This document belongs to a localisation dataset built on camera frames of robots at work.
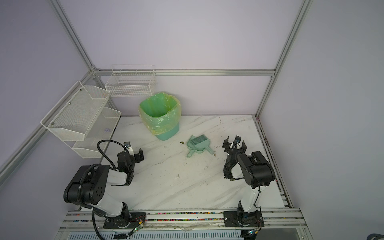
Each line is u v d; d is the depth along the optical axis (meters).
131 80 0.96
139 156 0.88
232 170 0.72
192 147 1.00
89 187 0.45
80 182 0.44
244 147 0.86
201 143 1.02
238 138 0.79
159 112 1.08
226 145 0.86
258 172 0.50
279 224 0.73
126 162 0.72
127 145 0.81
